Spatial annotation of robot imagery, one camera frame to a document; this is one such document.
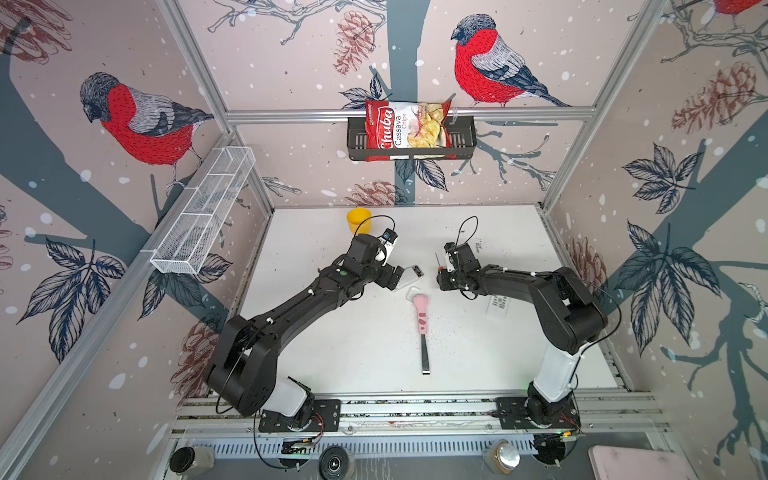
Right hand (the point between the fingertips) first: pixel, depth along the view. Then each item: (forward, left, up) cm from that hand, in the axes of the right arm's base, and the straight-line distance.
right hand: (439, 281), depth 99 cm
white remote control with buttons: (-8, -18, 0) cm, 20 cm away
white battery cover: (-4, +9, 0) cm, 10 cm away
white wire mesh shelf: (-11, +64, +33) cm, 73 cm away
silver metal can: (-47, -10, +10) cm, 49 cm away
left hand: (-4, +16, +17) cm, 24 cm away
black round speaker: (-50, +25, +12) cm, 57 cm away
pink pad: (-47, -37, +1) cm, 59 cm away
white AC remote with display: (+2, +10, +1) cm, 10 cm away
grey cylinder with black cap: (-51, +55, +12) cm, 76 cm away
